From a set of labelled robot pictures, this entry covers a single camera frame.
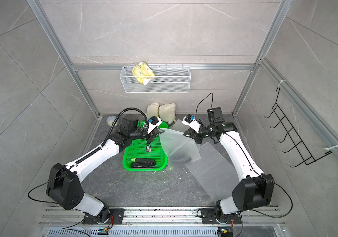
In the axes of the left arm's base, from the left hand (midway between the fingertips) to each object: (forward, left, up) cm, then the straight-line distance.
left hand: (162, 127), depth 77 cm
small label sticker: (+2, +11, -26) cm, 28 cm away
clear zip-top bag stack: (-14, -31, -26) cm, 43 cm away
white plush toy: (+29, -2, -18) cm, 34 cm away
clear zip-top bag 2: (+19, -11, -23) cm, 32 cm away
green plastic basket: (+3, +17, -25) cm, 31 cm away
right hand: (-3, -13, -2) cm, 14 cm away
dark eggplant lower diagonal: (-9, +13, -22) cm, 27 cm away
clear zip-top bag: (-6, -10, -14) cm, 18 cm away
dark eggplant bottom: (-11, +16, -23) cm, 30 cm away
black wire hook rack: (-21, -60, +5) cm, 64 cm away
